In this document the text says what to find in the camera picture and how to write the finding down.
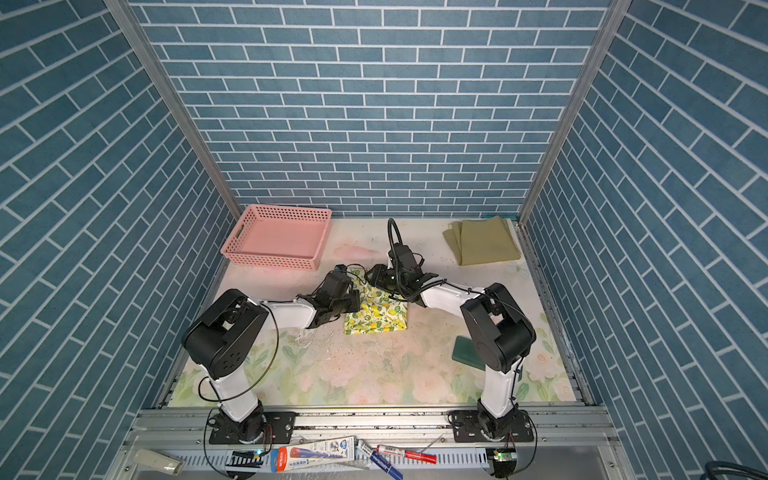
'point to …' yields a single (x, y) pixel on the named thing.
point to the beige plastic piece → (157, 461)
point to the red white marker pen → (425, 458)
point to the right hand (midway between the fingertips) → (365, 274)
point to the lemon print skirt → (380, 311)
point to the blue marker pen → (379, 459)
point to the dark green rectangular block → (465, 352)
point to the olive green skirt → (480, 241)
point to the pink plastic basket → (284, 236)
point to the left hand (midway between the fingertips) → (361, 298)
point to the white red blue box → (312, 454)
